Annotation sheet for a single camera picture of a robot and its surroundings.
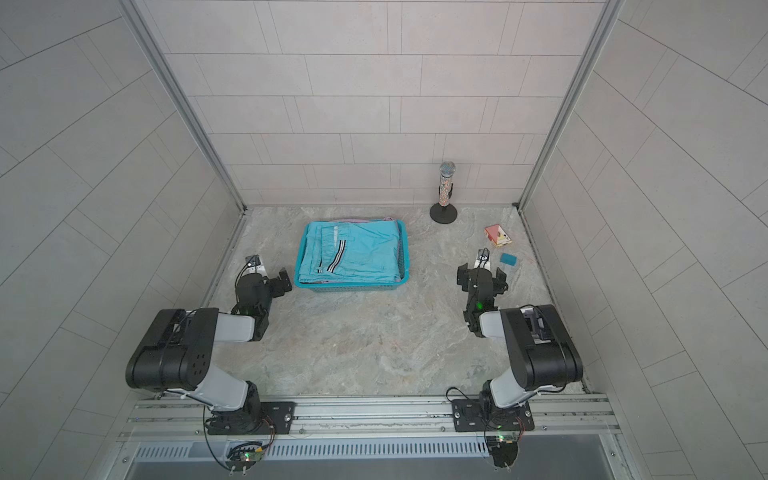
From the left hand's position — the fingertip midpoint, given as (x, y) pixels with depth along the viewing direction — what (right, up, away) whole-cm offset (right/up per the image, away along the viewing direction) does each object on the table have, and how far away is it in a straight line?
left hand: (275, 267), depth 94 cm
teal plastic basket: (+27, -5, -8) cm, 28 cm away
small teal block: (+76, +2, +5) cm, 76 cm away
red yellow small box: (+75, +10, +11) cm, 76 cm away
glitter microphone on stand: (+57, +18, +18) cm, 62 cm away
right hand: (+66, +2, 0) cm, 66 cm away
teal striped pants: (+25, +5, -3) cm, 25 cm away
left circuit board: (+4, -39, -29) cm, 48 cm away
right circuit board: (+64, -39, -26) cm, 79 cm away
